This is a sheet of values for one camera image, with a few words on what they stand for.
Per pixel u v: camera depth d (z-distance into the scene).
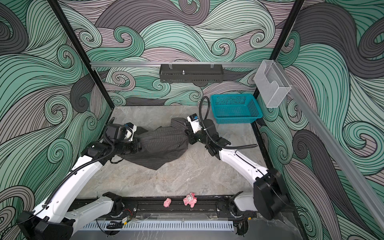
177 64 0.92
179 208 0.74
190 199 0.73
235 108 1.19
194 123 0.70
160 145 0.75
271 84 0.79
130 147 0.63
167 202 0.74
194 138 0.71
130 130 0.60
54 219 0.37
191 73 0.95
